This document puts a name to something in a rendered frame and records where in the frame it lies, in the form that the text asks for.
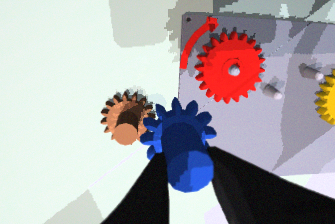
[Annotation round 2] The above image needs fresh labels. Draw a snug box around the red gear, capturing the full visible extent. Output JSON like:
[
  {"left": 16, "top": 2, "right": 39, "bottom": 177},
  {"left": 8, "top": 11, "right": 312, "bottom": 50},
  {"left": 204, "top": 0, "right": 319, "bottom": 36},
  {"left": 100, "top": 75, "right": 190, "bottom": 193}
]
[{"left": 194, "top": 32, "right": 265, "bottom": 104}]

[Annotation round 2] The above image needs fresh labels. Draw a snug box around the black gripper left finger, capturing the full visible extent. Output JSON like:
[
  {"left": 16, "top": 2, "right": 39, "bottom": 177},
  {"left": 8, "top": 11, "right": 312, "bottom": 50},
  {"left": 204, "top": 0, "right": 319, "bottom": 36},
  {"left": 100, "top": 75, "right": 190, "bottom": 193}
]
[{"left": 101, "top": 152, "right": 170, "bottom": 224}]

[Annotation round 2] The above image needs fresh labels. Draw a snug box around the brown gear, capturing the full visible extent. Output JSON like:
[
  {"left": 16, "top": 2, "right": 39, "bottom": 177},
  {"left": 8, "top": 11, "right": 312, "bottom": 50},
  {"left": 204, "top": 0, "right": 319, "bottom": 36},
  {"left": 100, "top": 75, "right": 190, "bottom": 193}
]
[{"left": 101, "top": 91, "right": 156, "bottom": 146}]

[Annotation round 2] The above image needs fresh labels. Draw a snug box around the red curved arrow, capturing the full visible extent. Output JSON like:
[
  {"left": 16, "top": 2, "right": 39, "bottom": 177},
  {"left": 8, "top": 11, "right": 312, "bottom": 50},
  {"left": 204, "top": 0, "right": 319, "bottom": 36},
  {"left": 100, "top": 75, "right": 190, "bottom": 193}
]
[{"left": 180, "top": 17, "right": 218, "bottom": 69}]

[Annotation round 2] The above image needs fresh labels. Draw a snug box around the grey board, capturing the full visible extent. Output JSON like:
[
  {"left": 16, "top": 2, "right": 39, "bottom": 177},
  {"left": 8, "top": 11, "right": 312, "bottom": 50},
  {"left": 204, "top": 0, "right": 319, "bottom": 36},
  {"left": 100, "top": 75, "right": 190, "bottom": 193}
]
[{"left": 178, "top": 14, "right": 335, "bottom": 176}]

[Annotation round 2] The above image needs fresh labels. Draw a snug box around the blue gear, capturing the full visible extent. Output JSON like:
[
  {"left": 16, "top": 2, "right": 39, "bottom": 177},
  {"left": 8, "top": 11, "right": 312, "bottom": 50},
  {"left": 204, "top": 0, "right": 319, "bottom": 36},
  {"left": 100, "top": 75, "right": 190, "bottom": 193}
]
[{"left": 140, "top": 97, "right": 217, "bottom": 193}]

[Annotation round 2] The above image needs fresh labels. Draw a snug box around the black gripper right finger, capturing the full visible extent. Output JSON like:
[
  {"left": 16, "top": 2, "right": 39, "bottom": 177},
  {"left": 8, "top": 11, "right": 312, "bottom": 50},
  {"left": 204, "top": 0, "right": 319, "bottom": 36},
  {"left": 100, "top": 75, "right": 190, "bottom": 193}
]
[{"left": 206, "top": 146, "right": 335, "bottom": 224}]

